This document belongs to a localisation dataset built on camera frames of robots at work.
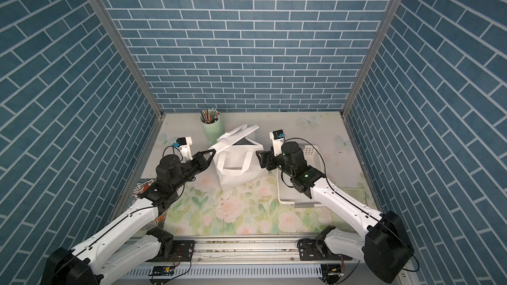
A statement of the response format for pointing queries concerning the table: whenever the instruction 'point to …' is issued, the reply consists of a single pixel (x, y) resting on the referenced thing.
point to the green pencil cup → (212, 130)
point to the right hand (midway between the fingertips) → (265, 151)
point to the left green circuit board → (163, 270)
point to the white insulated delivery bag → (236, 158)
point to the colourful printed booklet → (138, 189)
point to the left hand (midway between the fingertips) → (221, 152)
